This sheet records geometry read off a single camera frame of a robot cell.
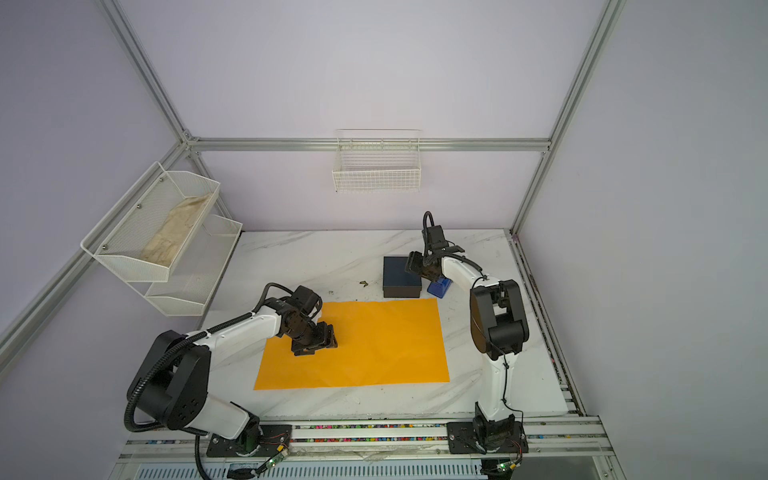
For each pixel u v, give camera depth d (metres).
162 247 0.75
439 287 0.97
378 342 0.92
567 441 0.74
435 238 0.80
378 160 0.95
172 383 0.44
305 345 0.78
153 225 0.80
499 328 0.53
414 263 0.90
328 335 0.80
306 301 0.74
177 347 0.44
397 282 0.98
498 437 0.67
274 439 0.74
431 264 0.73
